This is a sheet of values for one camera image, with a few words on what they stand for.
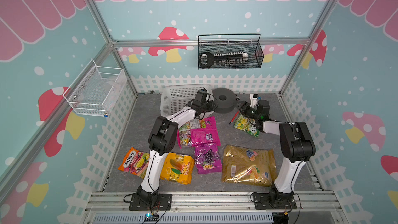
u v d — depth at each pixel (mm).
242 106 881
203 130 963
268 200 732
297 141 528
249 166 812
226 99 1091
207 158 830
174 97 1160
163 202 740
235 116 1076
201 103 824
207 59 895
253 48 934
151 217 727
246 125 997
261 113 789
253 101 901
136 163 849
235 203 756
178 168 794
